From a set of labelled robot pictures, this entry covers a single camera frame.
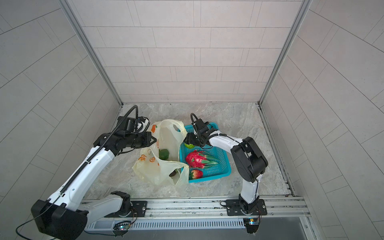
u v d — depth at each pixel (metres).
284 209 0.72
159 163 0.67
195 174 0.78
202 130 0.72
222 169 0.81
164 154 0.84
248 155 0.52
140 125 0.67
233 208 0.71
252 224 0.68
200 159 0.79
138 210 0.71
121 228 0.64
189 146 0.86
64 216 0.35
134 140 0.61
